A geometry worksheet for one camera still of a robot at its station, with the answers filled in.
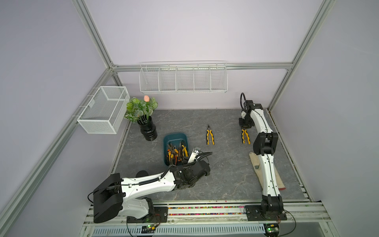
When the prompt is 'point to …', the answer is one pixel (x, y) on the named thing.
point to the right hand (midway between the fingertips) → (243, 125)
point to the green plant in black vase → (140, 111)
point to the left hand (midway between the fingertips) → (194, 160)
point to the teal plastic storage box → (175, 139)
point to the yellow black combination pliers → (184, 149)
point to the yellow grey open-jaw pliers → (170, 153)
